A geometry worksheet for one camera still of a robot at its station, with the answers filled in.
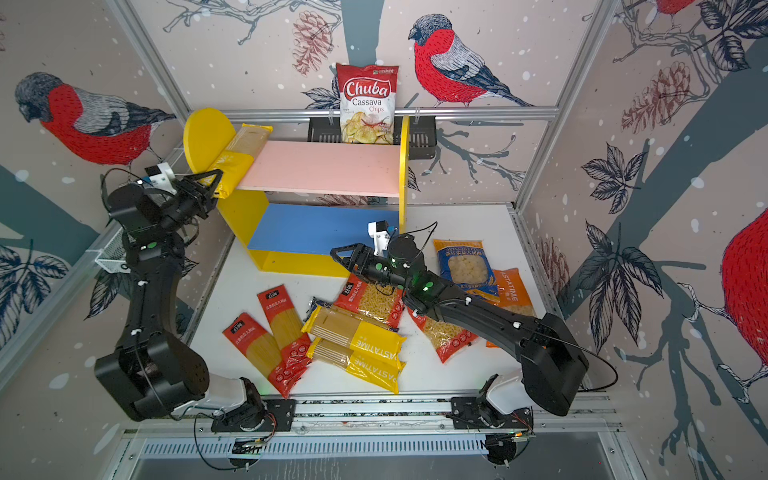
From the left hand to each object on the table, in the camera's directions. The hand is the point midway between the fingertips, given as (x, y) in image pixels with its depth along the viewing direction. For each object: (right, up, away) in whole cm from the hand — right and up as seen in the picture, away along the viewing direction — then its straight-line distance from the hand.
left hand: (219, 173), depth 67 cm
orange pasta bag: (+77, -33, +23) cm, 87 cm away
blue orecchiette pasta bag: (+65, -24, +31) cm, 76 cm away
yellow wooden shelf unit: (+1, 0, +59) cm, 59 cm away
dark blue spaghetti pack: (+16, -36, +23) cm, 45 cm away
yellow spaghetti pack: (+32, -43, +15) cm, 56 cm away
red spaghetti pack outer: (+2, -46, +16) cm, 49 cm away
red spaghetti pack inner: (+5, -38, +23) cm, 45 cm away
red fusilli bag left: (+37, -35, +23) cm, 56 cm away
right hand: (+25, -21, +1) cm, 33 cm away
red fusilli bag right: (+56, -44, +16) cm, 73 cm away
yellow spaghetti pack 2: (+30, -49, +12) cm, 59 cm away
